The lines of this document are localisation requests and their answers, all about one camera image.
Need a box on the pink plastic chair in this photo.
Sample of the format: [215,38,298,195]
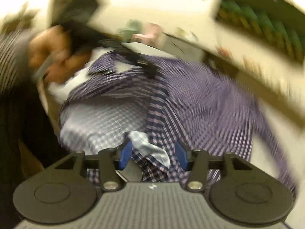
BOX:
[131,23,162,46]

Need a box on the wall mounted television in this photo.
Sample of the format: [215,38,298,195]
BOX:
[215,0,304,64]

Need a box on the person's left hand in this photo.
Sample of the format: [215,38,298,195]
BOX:
[28,25,92,84]

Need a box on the blue plaid shirt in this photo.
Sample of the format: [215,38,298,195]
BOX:
[59,52,297,192]

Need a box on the green plastic chair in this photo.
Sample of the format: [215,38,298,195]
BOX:
[118,20,142,41]

